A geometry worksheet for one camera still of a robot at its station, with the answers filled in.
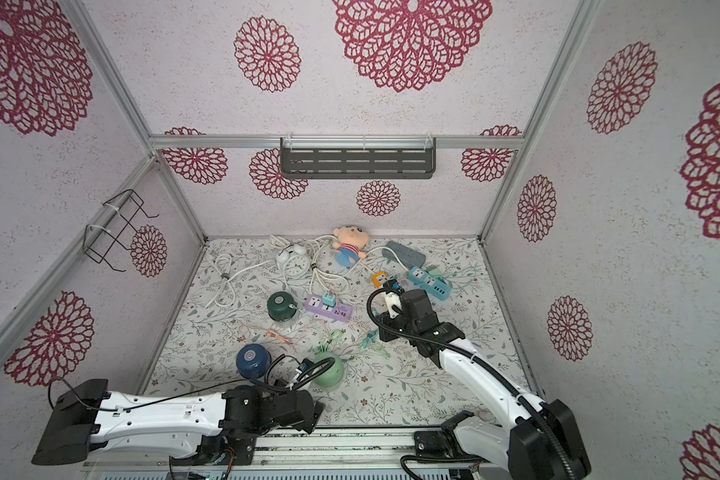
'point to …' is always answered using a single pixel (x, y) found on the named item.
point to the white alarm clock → (293, 262)
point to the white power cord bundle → (328, 274)
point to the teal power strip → (438, 287)
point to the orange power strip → (379, 279)
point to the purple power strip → (325, 306)
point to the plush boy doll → (349, 245)
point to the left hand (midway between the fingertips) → (309, 401)
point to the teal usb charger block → (329, 299)
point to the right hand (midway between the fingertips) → (375, 316)
